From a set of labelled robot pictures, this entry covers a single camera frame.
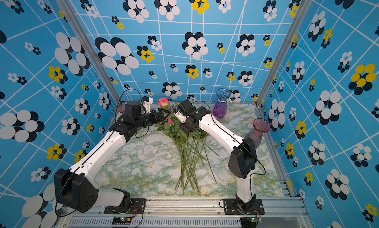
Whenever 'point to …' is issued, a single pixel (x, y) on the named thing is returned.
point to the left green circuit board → (117, 220)
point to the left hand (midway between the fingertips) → (167, 112)
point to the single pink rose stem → (164, 102)
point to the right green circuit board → (257, 219)
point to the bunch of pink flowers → (192, 149)
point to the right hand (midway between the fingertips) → (188, 124)
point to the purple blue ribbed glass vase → (220, 106)
